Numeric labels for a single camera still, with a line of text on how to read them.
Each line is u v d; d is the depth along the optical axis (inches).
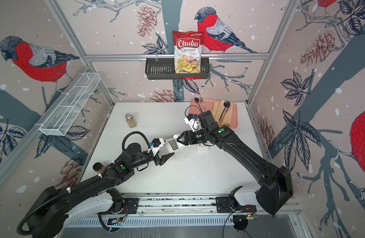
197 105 47.5
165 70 42.0
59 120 28.1
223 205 28.6
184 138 25.9
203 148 36.4
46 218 15.6
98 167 30.4
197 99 48.1
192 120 27.0
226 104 46.5
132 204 28.9
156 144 24.5
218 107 46.3
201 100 48.1
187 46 32.9
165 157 26.9
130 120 39.7
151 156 25.0
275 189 15.3
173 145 29.2
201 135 25.0
